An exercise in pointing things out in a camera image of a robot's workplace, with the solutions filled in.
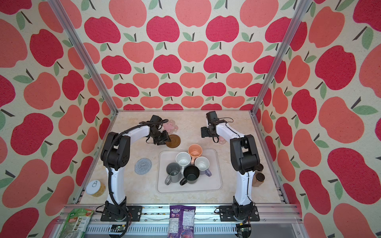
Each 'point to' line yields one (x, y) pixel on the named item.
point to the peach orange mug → (194, 150)
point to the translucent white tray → (213, 184)
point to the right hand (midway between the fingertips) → (208, 135)
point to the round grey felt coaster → (143, 166)
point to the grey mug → (173, 169)
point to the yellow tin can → (95, 188)
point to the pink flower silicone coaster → (170, 126)
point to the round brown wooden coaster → (175, 141)
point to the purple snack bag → (181, 223)
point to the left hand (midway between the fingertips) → (170, 143)
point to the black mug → (192, 173)
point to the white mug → (183, 159)
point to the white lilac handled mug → (203, 163)
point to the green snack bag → (76, 223)
